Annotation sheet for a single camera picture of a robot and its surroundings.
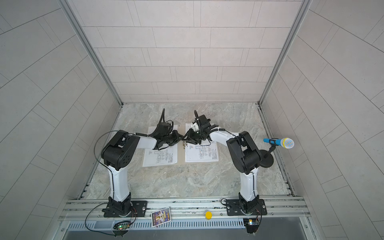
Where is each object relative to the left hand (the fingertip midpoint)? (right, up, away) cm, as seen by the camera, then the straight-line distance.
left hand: (187, 134), depth 97 cm
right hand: (-2, -2, -8) cm, 9 cm away
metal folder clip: (-2, -6, -4) cm, 7 cm away
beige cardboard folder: (-4, -10, -6) cm, 12 cm away
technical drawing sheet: (-12, -12, -8) cm, 19 cm away
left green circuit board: (-26, -35, -33) cm, 55 cm away
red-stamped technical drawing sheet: (+13, -9, -6) cm, 17 cm away
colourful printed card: (-10, -34, -30) cm, 46 cm away
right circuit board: (+32, -38, -29) cm, 58 cm away
